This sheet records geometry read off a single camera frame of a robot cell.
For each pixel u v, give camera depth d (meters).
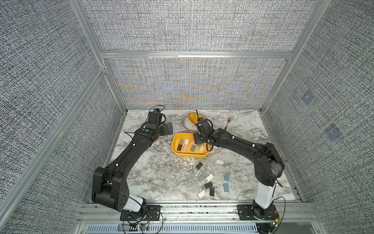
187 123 1.08
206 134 0.69
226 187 0.82
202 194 0.79
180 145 0.98
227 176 0.86
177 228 0.70
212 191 0.80
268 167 0.50
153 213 0.74
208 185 0.83
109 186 0.41
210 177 0.86
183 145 0.98
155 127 0.64
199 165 0.90
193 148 0.98
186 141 1.00
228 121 1.13
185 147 0.97
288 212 0.75
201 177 0.86
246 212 0.73
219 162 0.92
